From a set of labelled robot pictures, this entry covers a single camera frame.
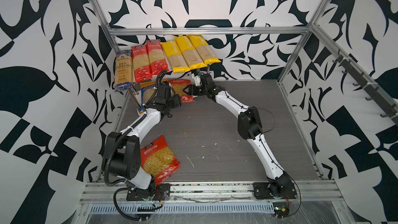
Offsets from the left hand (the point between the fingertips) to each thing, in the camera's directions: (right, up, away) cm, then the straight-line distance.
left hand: (175, 95), depth 91 cm
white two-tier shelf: (-28, +4, +11) cm, 30 cm away
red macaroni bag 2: (-7, -33, -10) cm, 35 cm away
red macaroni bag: (0, +7, +12) cm, 14 cm away
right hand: (+5, +6, +9) cm, 12 cm away
